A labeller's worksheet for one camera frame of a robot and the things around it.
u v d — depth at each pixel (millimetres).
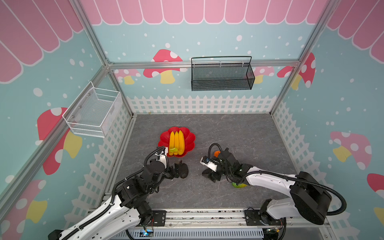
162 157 601
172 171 623
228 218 759
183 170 871
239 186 827
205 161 713
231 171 646
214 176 733
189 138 1026
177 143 994
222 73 946
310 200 425
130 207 492
